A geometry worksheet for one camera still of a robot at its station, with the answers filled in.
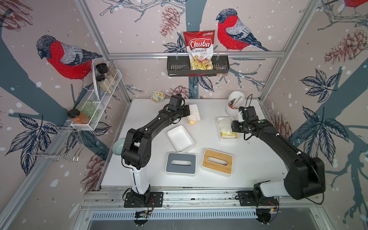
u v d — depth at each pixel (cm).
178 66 94
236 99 106
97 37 82
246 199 73
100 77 76
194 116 93
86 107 69
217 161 85
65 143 65
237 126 76
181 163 85
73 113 60
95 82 64
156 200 73
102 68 79
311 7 73
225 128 95
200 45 80
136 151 50
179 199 75
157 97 122
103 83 76
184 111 83
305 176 42
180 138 98
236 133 80
